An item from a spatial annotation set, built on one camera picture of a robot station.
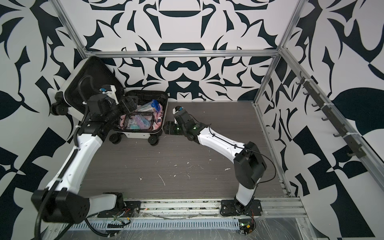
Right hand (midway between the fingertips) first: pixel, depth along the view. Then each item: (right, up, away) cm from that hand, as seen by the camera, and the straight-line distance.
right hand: (167, 126), depth 81 cm
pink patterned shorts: (-9, +4, +18) cm, 20 cm away
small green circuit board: (+39, -46, -10) cm, 61 cm away
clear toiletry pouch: (-21, +2, +18) cm, 28 cm away
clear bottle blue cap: (-15, +13, +22) cm, 30 cm away
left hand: (-17, +15, -7) cm, 24 cm away
